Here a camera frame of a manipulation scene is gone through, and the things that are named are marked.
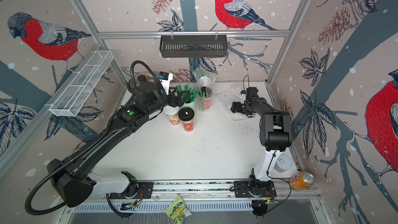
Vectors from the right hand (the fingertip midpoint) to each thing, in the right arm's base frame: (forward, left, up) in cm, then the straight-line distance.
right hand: (238, 107), depth 101 cm
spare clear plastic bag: (+10, +7, -2) cm, 13 cm away
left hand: (-13, +30, +33) cm, 46 cm away
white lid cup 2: (+10, +23, +15) cm, 29 cm away
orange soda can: (-43, -23, +6) cm, 49 cm away
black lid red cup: (-16, +32, +13) cm, 38 cm away
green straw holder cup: (-7, +30, +11) cm, 32 cm away
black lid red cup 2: (-4, +22, +16) cm, 27 cm away
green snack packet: (-56, +33, -3) cm, 65 cm away
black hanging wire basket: (+35, +32, +24) cm, 53 cm away
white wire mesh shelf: (-7, +86, +28) cm, 91 cm away
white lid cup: (-14, +40, +12) cm, 44 cm away
